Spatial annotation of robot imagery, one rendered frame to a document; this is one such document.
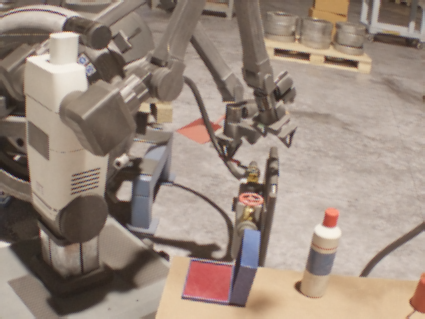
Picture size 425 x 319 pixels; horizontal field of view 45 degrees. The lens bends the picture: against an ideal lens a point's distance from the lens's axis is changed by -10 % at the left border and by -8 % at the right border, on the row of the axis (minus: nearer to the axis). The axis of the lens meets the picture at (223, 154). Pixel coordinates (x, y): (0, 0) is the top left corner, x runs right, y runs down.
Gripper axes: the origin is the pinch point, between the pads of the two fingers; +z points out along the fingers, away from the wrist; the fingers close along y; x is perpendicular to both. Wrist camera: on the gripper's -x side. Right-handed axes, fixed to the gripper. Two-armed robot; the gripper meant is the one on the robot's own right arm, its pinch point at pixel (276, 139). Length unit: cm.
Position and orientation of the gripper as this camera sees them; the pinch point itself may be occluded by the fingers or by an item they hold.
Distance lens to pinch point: 169.8
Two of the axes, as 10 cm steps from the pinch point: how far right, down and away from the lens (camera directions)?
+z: 2.6, 6.9, 6.8
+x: -6.7, 6.3, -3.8
